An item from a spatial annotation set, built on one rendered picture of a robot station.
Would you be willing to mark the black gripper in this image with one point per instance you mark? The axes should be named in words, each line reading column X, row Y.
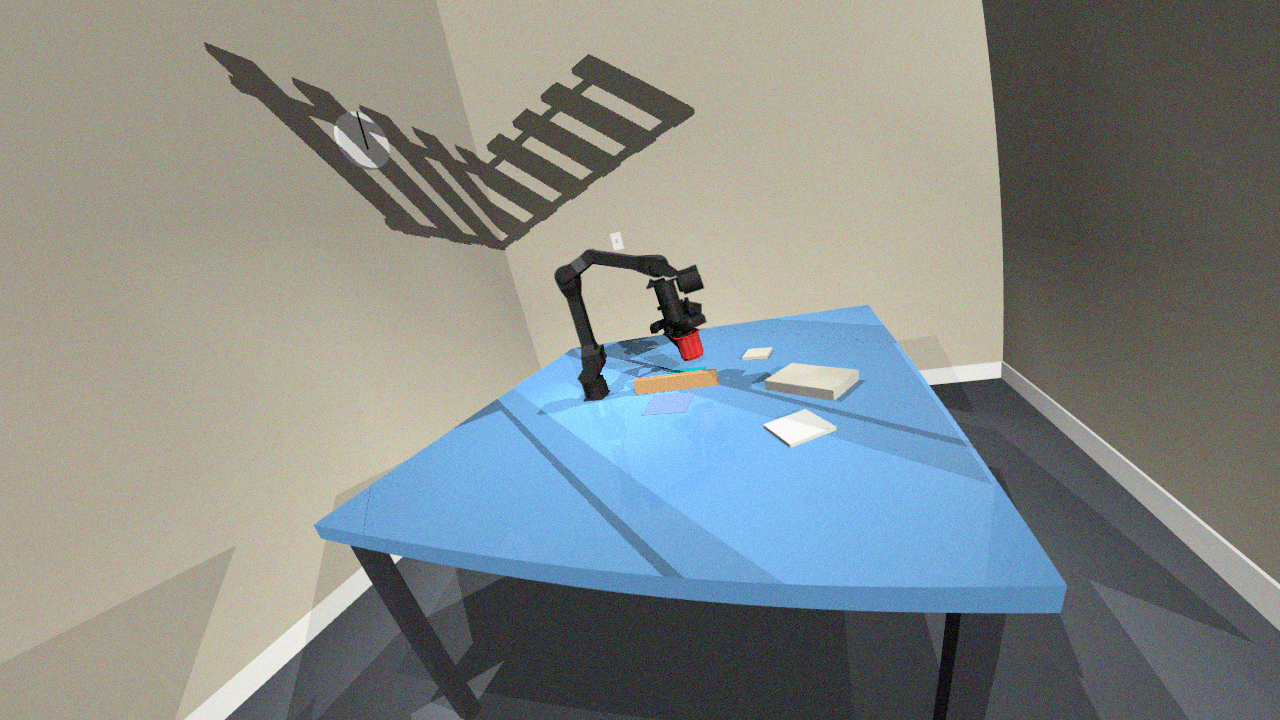
column 675, row 322

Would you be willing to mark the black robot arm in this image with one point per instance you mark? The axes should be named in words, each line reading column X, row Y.
column 568, row 279

